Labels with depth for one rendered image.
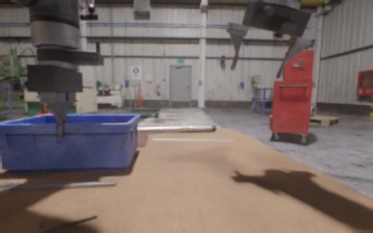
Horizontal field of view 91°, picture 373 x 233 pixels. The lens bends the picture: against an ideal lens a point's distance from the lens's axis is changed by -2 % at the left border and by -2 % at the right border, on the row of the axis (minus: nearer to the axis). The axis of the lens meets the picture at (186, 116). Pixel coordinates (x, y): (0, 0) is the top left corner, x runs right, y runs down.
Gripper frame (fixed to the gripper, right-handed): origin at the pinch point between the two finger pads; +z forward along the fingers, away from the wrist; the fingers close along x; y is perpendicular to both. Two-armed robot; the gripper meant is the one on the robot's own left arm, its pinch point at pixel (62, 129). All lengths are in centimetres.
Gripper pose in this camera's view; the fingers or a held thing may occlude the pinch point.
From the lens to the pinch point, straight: 50.1
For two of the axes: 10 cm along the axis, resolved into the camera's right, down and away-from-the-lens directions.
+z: -0.1, 9.9, 1.2
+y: -9.9, 0.0, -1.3
